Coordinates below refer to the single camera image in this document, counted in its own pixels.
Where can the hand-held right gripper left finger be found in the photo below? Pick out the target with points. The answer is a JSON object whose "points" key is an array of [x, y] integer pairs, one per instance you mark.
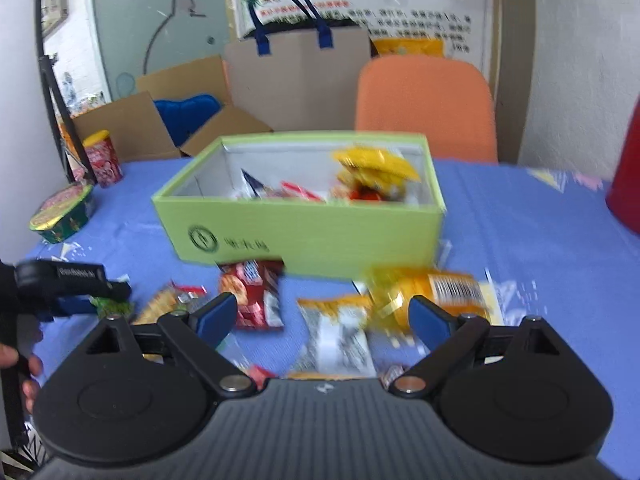
{"points": [[217, 317]]}

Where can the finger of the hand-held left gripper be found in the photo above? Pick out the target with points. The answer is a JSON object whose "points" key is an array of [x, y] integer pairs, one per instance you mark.
{"points": [[120, 292], [70, 307]]}

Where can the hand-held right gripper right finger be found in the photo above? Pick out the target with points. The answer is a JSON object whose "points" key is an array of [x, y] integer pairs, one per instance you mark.
{"points": [[430, 322]]}

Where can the green candy packet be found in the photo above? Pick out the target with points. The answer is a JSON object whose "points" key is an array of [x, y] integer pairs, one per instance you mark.
{"points": [[112, 306]]}

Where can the yellow bread packet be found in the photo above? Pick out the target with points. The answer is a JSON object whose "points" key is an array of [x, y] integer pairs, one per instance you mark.
{"points": [[430, 295]]}

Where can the red white snack packet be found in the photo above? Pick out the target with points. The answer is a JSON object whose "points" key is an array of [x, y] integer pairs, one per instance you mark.
{"points": [[250, 295]]}

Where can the orange peanut snack packet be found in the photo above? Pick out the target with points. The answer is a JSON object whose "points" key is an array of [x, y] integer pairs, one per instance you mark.
{"points": [[160, 305]]}

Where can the yellow white snack packet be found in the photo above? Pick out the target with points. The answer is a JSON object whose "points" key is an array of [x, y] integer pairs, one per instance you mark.
{"points": [[335, 335]]}

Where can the green cardboard box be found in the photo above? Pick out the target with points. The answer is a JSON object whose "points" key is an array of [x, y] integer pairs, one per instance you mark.
{"points": [[310, 235]]}

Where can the dark blue white snack packet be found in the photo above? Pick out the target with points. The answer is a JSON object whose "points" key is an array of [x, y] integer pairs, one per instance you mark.
{"points": [[255, 185]]}

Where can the clear red label snack packet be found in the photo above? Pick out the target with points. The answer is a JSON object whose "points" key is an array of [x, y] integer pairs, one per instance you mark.
{"points": [[300, 191]]}

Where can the yellow crinkly snack packet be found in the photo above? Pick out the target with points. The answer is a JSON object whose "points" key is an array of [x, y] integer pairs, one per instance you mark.
{"points": [[375, 165]]}

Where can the person's left hand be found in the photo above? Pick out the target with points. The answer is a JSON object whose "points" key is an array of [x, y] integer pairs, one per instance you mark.
{"points": [[31, 380]]}

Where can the instant noodle bowl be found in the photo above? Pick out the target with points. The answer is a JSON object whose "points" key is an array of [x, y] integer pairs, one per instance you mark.
{"points": [[60, 215]]}

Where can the blue printed tablecloth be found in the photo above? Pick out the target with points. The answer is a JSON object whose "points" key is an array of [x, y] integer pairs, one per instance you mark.
{"points": [[525, 260]]}

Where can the red canister yellow lid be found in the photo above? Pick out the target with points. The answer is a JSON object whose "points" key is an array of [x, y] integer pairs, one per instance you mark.
{"points": [[102, 160]]}

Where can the black tripod stand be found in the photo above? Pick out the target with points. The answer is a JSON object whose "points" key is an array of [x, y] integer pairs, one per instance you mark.
{"points": [[65, 120]]}

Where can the open cardboard box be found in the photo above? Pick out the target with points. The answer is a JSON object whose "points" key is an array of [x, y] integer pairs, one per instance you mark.
{"points": [[120, 125]]}

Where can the blue cushion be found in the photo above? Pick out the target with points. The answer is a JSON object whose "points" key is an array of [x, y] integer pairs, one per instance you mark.
{"points": [[187, 115]]}

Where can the orange chair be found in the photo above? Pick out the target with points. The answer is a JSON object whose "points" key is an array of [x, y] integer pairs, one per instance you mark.
{"points": [[425, 110]]}

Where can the red thermos jug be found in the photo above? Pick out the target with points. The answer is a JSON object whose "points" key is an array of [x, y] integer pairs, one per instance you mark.
{"points": [[627, 185]]}

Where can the yellow plastic bag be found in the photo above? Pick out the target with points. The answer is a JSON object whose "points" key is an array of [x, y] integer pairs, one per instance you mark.
{"points": [[410, 47]]}

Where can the laminated text poster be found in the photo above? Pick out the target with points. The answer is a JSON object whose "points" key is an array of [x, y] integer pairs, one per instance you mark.
{"points": [[425, 5]]}

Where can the white board black frame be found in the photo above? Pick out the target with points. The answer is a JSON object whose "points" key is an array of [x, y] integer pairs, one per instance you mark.
{"points": [[17, 110]]}

